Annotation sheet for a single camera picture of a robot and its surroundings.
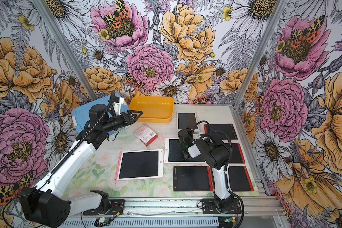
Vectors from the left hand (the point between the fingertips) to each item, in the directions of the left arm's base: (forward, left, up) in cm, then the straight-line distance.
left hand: (139, 118), depth 74 cm
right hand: (+12, -25, -26) cm, 38 cm away
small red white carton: (+8, +1, -27) cm, 28 cm away
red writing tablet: (-22, -55, -30) cm, 66 cm away
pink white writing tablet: (-4, -17, -31) cm, 36 cm away
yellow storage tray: (+35, -2, -30) cm, 46 cm away
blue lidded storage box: (+14, +42, -14) cm, 46 cm away
